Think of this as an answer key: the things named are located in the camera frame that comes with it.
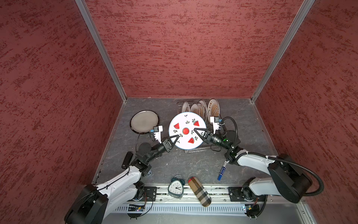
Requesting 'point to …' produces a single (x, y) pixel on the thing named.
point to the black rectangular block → (127, 158)
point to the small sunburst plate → (194, 108)
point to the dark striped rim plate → (142, 122)
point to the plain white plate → (142, 121)
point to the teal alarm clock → (175, 187)
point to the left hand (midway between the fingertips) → (180, 139)
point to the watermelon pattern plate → (183, 124)
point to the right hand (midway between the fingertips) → (192, 132)
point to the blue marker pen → (222, 170)
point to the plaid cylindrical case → (203, 198)
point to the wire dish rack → (179, 105)
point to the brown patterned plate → (213, 109)
